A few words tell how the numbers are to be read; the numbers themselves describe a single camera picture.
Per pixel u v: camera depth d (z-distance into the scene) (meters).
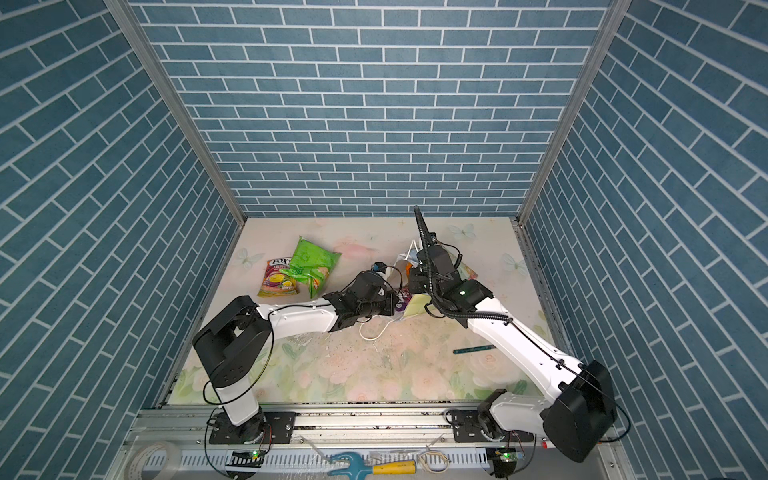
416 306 0.82
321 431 0.75
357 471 0.67
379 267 0.82
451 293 0.57
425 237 0.69
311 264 0.98
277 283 0.96
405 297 0.89
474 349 0.87
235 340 0.49
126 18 0.71
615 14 0.71
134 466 0.67
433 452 0.71
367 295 0.71
